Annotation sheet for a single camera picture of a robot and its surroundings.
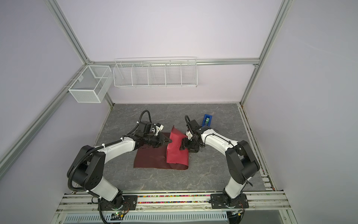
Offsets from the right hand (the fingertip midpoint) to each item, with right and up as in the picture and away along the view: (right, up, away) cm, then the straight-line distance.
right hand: (184, 150), depth 87 cm
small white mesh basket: (-66, +44, +10) cm, 80 cm away
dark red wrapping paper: (-10, -2, -4) cm, 11 cm away
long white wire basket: (-23, +54, +13) cm, 60 cm away
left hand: (-8, +5, -3) cm, 10 cm away
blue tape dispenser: (+17, +18, +15) cm, 29 cm away
